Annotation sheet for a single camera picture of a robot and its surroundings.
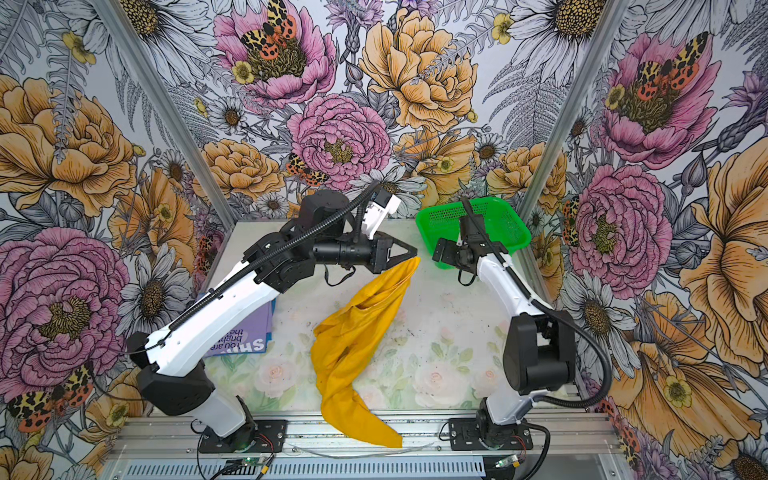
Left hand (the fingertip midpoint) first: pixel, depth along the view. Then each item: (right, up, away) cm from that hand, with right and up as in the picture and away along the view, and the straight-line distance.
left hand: (411, 262), depth 59 cm
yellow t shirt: (-16, -20, +17) cm, 31 cm away
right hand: (+13, -1, +32) cm, 34 cm away
